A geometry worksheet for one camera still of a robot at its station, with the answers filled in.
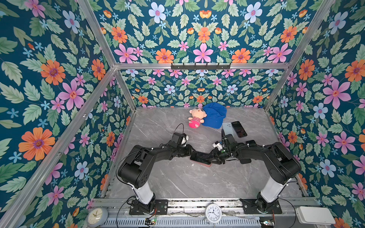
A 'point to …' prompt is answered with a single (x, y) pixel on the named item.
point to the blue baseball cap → (216, 113)
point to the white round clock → (213, 213)
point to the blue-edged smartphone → (239, 129)
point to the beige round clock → (96, 217)
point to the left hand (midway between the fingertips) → (196, 148)
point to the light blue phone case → (228, 129)
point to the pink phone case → (205, 164)
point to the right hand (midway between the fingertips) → (206, 158)
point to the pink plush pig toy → (198, 115)
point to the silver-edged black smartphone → (251, 143)
